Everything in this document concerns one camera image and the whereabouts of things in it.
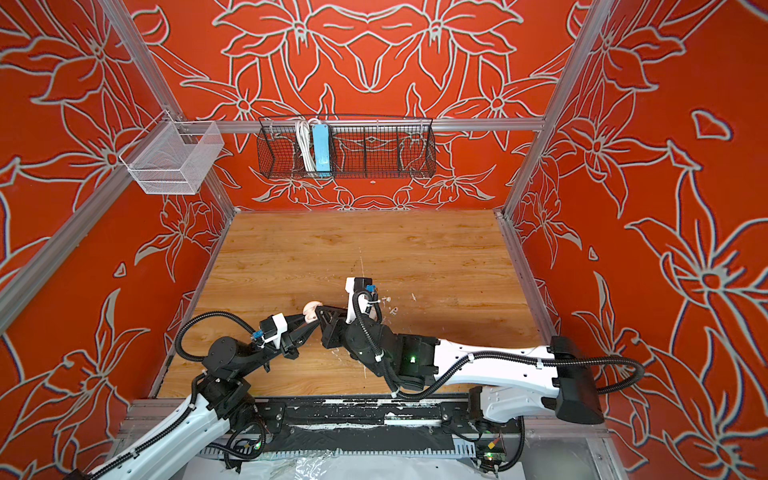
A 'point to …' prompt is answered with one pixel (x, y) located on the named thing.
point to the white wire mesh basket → (173, 157)
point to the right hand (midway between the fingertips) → (311, 306)
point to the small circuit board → (490, 455)
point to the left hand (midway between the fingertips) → (316, 314)
